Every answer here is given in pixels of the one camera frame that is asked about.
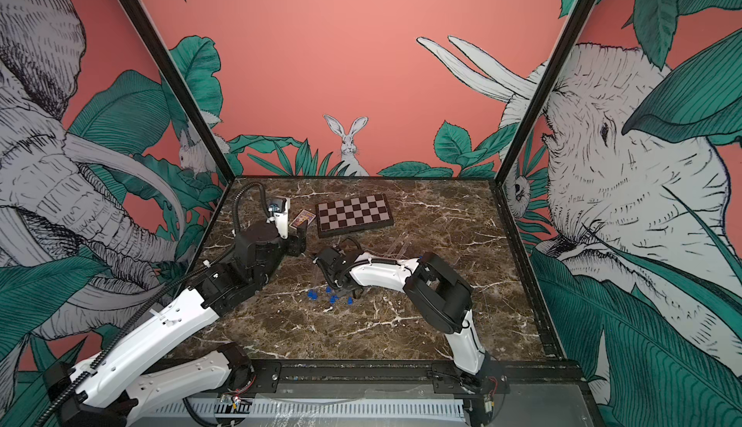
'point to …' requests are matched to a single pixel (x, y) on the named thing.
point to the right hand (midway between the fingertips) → (344, 280)
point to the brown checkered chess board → (353, 214)
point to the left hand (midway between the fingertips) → (295, 216)
